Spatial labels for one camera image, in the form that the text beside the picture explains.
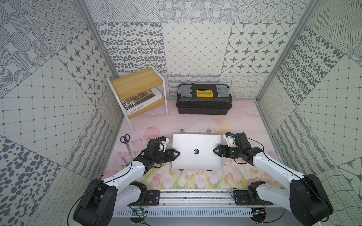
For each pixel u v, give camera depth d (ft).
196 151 2.75
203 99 3.23
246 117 3.64
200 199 2.46
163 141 2.62
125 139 3.15
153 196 2.45
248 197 2.39
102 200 1.33
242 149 2.18
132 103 2.98
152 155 2.20
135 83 2.77
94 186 1.37
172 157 2.46
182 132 2.88
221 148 2.52
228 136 2.62
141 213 2.30
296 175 1.47
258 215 2.35
